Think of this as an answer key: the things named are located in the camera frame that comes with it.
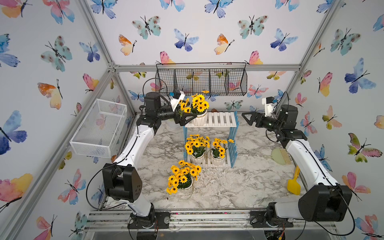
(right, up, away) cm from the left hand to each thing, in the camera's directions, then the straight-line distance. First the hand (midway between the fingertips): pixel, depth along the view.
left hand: (192, 108), depth 73 cm
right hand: (+28, -2, +3) cm, 29 cm away
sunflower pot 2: (+2, -19, +8) cm, 20 cm away
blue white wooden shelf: (+12, -5, +8) cm, 16 cm away
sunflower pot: (-5, -33, 0) cm, 34 cm away
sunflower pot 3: (+14, -23, +8) cm, 27 cm away
